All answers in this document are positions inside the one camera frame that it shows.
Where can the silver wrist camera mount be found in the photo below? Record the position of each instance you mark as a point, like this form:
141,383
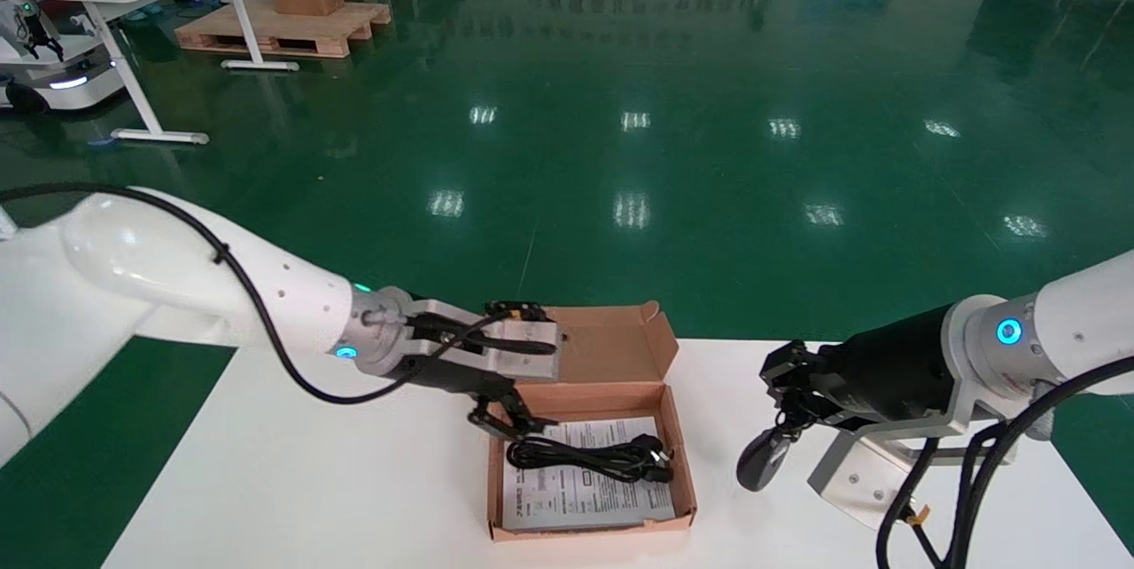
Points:
527,361
864,476

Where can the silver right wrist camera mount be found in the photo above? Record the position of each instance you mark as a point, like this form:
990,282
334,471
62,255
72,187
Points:
864,476

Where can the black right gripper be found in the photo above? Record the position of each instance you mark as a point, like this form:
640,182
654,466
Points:
890,370

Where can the white printed instruction sheet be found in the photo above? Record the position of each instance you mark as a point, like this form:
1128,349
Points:
576,502

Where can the blue floor scrap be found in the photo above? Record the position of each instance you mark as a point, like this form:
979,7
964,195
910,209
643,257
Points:
100,143

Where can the white table foot bar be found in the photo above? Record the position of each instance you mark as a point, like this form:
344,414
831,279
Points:
5,223

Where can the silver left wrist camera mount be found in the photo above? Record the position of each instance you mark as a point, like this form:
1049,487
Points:
527,361

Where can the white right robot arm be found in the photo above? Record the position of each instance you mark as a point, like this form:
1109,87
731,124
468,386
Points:
1076,321

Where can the wooden pallet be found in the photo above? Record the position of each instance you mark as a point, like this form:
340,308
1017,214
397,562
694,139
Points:
292,28

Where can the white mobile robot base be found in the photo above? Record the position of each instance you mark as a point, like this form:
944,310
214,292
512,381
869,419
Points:
53,77

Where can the brown cardboard storage box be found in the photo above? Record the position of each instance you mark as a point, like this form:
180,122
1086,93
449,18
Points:
611,347

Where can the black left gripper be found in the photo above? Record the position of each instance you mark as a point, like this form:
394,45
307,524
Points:
443,378

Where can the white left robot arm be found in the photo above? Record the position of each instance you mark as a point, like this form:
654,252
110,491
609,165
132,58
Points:
151,276

